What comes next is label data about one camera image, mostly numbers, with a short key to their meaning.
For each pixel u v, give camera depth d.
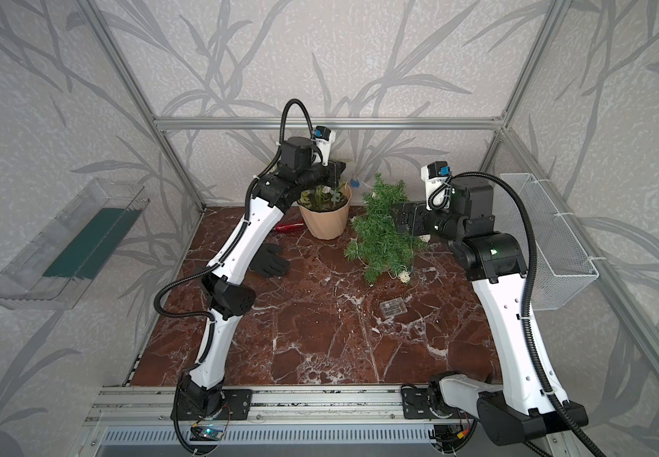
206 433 0.71
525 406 0.36
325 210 1.03
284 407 0.74
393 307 0.91
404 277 0.83
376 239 0.83
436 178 0.53
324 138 0.67
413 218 0.54
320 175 0.69
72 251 0.68
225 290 0.53
